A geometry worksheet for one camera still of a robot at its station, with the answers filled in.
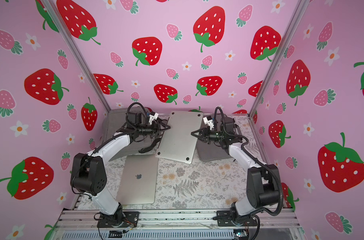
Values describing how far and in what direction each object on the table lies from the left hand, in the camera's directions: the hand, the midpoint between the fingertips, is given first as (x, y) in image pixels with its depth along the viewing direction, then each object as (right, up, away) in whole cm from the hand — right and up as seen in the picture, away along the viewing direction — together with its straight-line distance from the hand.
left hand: (169, 130), depth 82 cm
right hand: (+11, -3, -6) cm, 13 cm away
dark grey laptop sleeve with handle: (+25, -15, +15) cm, 33 cm away
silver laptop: (-19, -32, +4) cm, 37 cm away
